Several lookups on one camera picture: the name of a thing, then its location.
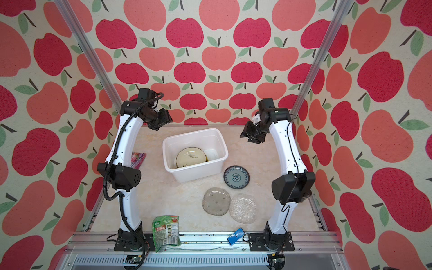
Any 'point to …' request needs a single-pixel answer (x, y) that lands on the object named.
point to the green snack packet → (165, 231)
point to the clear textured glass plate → (243, 208)
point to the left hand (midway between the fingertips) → (171, 123)
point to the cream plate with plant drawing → (189, 156)
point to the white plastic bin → (211, 142)
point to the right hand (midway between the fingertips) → (245, 140)
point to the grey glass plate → (216, 201)
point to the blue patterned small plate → (236, 177)
